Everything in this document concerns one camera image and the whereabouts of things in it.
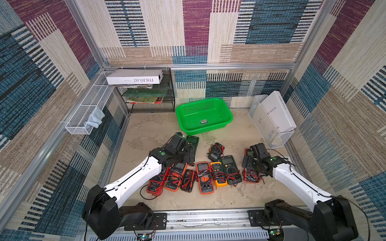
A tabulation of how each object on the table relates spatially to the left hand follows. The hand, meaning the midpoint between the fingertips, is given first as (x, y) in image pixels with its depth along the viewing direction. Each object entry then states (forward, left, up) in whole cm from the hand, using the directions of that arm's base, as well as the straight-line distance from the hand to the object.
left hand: (187, 153), depth 82 cm
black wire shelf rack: (+51, +17, -12) cm, 55 cm away
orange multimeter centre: (-9, -9, -10) cm, 16 cm away
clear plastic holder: (+11, -51, -3) cm, 53 cm away
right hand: (-2, -36, -8) cm, 37 cm away
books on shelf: (+34, +27, +13) cm, 46 cm away
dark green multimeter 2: (-8, -25, -11) cm, 28 cm away
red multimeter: (-13, +17, -9) cm, 24 cm away
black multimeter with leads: (-10, 0, -10) cm, 15 cm away
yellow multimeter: (-7, -17, -11) cm, 21 cm away
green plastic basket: (+41, -11, -14) cm, 44 cm away
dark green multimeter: (+14, -2, -11) cm, 18 cm away
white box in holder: (+24, -54, +7) cm, 59 cm away
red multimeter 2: (-8, -34, -10) cm, 37 cm away
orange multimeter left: (-8, +7, -9) cm, 14 cm away
